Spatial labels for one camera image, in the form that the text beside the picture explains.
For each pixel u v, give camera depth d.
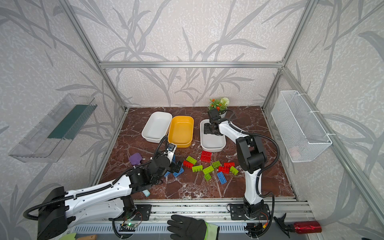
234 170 0.85
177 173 0.85
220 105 1.02
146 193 0.78
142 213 0.72
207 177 0.84
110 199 0.49
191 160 0.91
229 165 0.87
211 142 0.94
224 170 0.87
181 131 1.05
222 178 0.83
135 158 0.94
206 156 0.93
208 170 0.87
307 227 0.65
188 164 0.87
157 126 1.10
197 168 0.87
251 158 0.53
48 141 0.64
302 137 0.61
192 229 0.68
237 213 0.73
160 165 0.56
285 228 0.68
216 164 0.89
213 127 0.72
